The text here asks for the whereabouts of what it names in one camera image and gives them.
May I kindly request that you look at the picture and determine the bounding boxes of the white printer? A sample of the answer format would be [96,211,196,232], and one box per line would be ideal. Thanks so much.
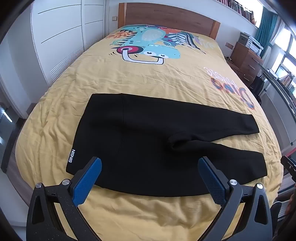
[238,32,264,55]

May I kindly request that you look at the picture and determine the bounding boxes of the row of books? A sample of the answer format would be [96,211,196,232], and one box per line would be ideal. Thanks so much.
[218,0,258,24]

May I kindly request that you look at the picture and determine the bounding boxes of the white wardrobe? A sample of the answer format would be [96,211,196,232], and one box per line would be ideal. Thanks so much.
[31,0,121,81]

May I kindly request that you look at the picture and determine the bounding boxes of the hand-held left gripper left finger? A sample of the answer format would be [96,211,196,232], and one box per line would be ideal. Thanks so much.
[26,157,102,241]

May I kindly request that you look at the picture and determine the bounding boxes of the black bag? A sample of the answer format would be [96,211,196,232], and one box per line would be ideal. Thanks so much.
[251,75,269,96]

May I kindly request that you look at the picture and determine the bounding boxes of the teal curtain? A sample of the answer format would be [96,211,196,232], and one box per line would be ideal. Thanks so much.
[255,5,281,64]

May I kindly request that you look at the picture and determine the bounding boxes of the yellow printed blanket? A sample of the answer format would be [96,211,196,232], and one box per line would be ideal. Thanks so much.
[15,24,284,241]

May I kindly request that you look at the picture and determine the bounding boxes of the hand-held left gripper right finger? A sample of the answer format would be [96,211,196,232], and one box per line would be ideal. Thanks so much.
[197,157,273,241]

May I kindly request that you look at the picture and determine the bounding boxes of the wooden dresser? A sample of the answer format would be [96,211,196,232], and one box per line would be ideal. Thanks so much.
[231,42,264,87]

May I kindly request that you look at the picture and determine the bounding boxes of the black pants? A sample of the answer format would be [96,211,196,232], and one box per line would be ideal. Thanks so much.
[66,93,269,196]

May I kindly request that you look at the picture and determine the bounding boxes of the window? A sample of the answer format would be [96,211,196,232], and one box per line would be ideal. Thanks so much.
[270,23,296,79]

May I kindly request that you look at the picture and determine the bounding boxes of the wooden bed headboard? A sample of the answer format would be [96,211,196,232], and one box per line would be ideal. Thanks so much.
[118,3,221,40]

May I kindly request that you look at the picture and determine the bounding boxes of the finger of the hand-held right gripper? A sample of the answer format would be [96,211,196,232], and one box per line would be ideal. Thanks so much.
[281,156,296,182]

